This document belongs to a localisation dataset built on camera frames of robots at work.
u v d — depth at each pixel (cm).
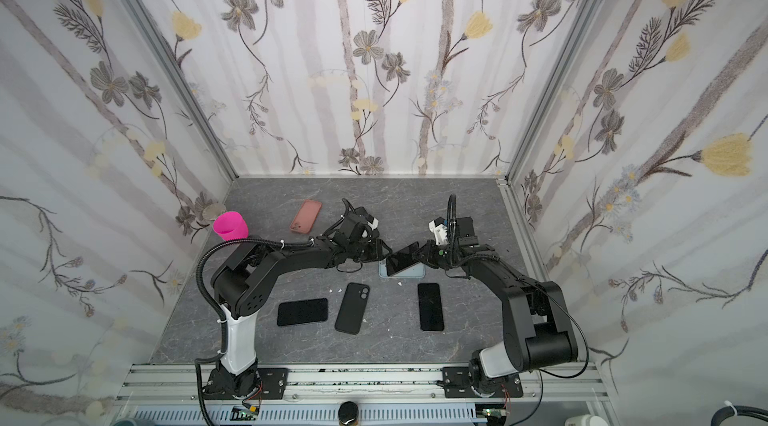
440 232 84
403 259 101
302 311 87
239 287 52
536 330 44
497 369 60
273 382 74
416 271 92
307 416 70
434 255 79
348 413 62
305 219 108
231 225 89
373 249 86
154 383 75
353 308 87
